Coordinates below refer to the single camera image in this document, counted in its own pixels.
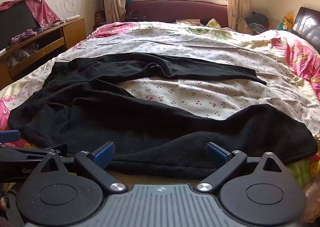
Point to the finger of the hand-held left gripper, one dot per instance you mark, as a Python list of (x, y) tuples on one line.
[(35, 150), (10, 136)]

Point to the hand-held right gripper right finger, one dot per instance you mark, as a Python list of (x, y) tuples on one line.
[(217, 154)]

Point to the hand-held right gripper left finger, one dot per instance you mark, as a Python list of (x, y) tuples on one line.
[(105, 155)]

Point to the black pants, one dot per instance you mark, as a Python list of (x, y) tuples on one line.
[(150, 129)]

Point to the grey cloth bundle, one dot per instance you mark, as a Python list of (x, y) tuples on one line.
[(21, 54)]

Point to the purple cloth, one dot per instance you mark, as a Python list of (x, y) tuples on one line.
[(23, 35)]

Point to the wooden cabinet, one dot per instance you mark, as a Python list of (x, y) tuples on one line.
[(75, 29)]

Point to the pink floral cover cloth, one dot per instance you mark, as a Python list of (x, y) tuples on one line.
[(45, 14)]

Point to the pink floral quilt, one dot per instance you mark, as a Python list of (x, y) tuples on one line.
[(302, 52)]

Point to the white paper roll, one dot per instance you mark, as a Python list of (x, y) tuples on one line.
[(72, 18)]

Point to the dark clothes pile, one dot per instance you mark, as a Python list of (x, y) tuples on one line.
[(257, 20)]

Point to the dark handbag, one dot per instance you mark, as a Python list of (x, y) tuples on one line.
[(135, 15)]

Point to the yellow snack bag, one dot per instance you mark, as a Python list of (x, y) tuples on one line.
[(286, 22)]

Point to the dark wooden headboard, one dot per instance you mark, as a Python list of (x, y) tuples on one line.
[(307, 27)]

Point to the red wall hanging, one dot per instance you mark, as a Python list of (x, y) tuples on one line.
[(100, 18)]

